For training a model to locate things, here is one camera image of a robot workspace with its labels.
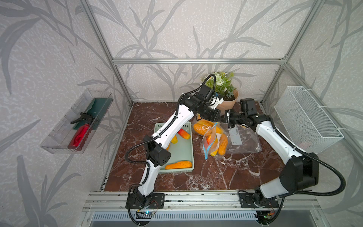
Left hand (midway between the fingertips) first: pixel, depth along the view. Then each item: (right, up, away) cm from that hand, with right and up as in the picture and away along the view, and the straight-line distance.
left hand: (221, 119), depth 74 cm
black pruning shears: (-66, +2, -9) cm, 67 cm away
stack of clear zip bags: (+21, -16, +25) cm, 36 cm away
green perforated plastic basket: (-21, -22, +17) cm, 35 cm away
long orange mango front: (-22, -27, +7) cm, 36 cm away
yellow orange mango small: (-27, -15, +19) cm, 36 cm away
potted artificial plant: (+5, +23, +17) cm, 29 cm away
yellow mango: (-2, -17, +8) cm, 19 cm away
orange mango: (+5, -17, +15) cm, 23 cm away
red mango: (-4, -14, +17) cm, 23 cm away
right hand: (-3, +2, +4) cm, 6 cm away
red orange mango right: (-21, -11, +22) cm, 32 cm away
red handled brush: (-62, -7, -16) cm, 65 cm away
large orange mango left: (-32, -20, +18) cm, 41 cm away
